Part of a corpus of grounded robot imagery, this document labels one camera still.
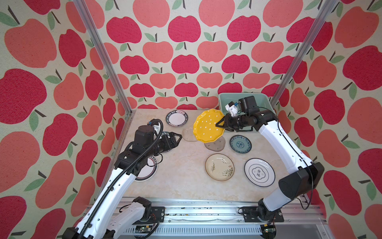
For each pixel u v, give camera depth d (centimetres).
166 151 60
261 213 67
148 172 88
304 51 85
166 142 59
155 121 63
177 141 64
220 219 73
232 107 72
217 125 75
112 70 95
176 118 115
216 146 100
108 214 39
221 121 73
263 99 107
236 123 65
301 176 42
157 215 75
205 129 79
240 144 101
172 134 61
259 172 88
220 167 91
